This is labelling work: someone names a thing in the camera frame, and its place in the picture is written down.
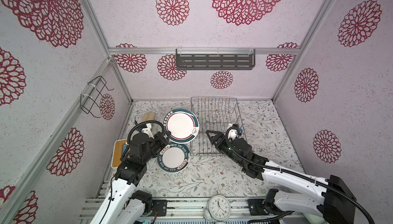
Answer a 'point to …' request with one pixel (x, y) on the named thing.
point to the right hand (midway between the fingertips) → (207, 132)
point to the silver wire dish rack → (214, 114)
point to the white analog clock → (218, 209)
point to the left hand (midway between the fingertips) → (171, 134)
